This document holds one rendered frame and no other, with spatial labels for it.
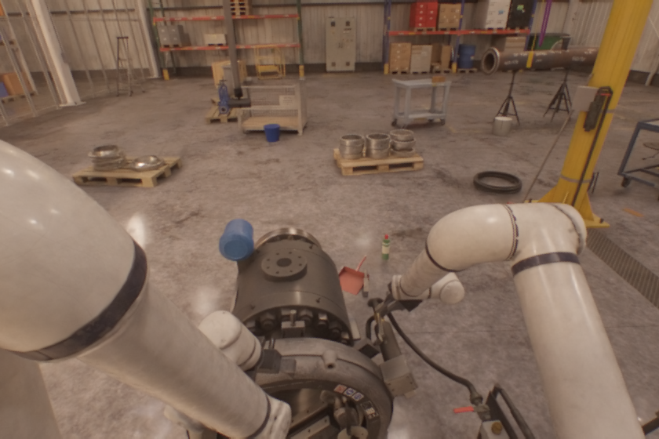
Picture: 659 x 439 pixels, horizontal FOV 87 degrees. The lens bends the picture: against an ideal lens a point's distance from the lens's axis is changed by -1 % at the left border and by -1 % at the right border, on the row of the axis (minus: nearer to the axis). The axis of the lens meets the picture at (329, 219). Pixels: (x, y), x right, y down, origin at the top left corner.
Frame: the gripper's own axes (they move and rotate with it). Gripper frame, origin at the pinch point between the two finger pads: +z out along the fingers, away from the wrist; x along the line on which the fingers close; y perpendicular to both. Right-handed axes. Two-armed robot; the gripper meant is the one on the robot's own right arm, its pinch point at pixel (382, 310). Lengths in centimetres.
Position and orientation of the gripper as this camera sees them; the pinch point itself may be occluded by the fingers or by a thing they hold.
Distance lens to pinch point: 149.4
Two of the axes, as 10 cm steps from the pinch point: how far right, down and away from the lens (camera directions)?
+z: -7.4, 6.3, 2.4
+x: -6.7, -7.2, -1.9
